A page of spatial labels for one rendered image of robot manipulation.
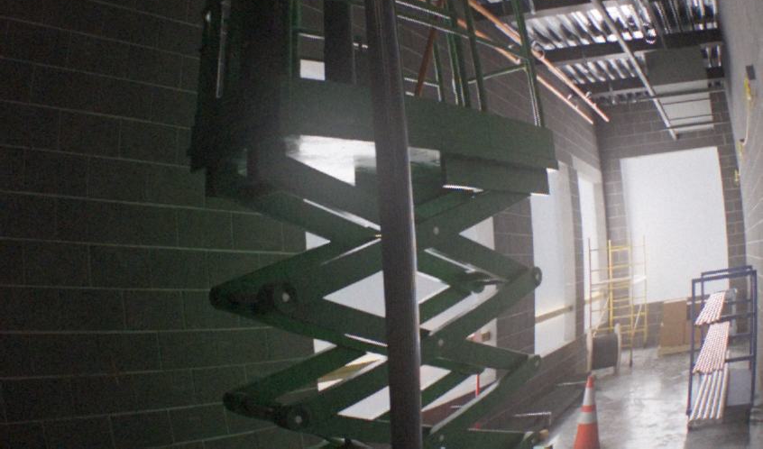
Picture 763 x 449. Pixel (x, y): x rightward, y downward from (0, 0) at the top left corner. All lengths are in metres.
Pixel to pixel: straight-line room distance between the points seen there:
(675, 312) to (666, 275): 1.61
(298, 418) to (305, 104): 1.03
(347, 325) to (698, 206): 9.66
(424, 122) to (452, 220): 0.41
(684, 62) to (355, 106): 5.51
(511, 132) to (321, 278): 1.11
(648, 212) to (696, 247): 1.29
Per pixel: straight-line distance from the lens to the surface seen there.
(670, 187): 11.61
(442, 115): 2.60
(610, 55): 8.42
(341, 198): 2.41
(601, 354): 8.73
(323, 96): 2.24
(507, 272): 3.02
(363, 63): 3.16
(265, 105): 2.20
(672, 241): 11.55
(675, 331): 10.10
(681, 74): 7.30
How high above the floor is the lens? 1.60
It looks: 6 degrees up
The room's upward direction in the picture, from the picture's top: 3 degrees counter-clockwise
